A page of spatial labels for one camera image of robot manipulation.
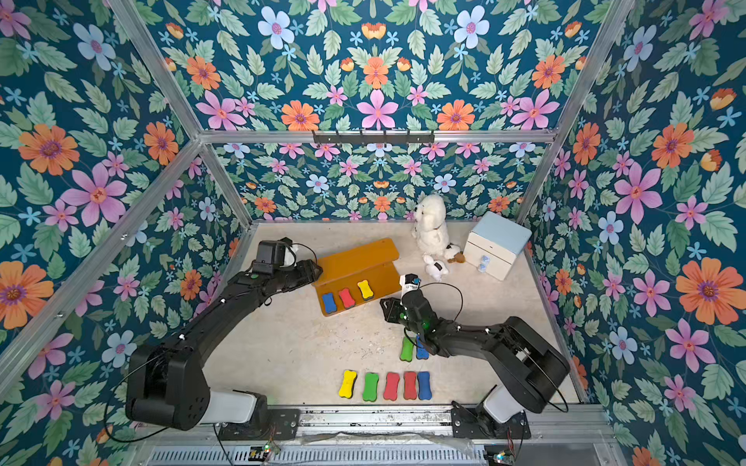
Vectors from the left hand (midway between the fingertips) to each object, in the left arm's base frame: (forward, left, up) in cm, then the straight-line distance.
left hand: (319, 269), depth 86 cm
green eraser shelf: (-21, -25, -15) cm, 36 cm away
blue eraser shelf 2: (-22, -29, -17) cm, 40 cm away
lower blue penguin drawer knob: (+5, -55, -13) cm, 56 cm away
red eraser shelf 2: (-31, -19, -16) cm, 40 cm away
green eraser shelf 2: (-31, -14, -17) cm, 38 cm away
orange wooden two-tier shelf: (-1, -11, -4) cm, 12 cm away
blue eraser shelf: (-3, -1, -15) cm, 15 cm away
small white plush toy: (+6, -38, -13) cm, 40 cm away
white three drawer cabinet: (+8, -59, -2) cm, 60 cm away
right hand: (-9, -18, -7) cm, 22 cm away
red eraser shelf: (-3, -7, -14) cm, 16 cm away
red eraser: (-32, -25, -14) cm, 43 cm away
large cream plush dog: (+15, -37, -2) cm, 39 cm away
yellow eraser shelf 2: (-29, -7, -15) cm, 34 cm away
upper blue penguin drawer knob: (+5, -54, -8) cm, 55 cm away
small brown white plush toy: (+13, -46, -14) cm, 50 cm away
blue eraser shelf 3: (-33, -29, -15) cm, 46 cm away
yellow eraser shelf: (-1, -13, -13) cm, 18 cm away
